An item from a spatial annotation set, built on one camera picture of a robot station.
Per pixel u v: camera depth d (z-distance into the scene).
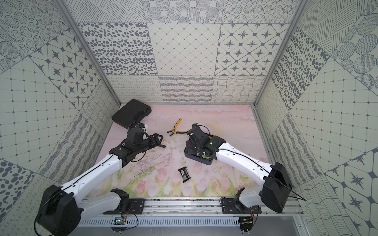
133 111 1.09
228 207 0.73
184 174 0.84
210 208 0.75
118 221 0.72
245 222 0.72
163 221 0.70
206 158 0.88
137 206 0.74
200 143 0.58
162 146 0.94
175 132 1.02
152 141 0.73
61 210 0.39
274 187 0.40
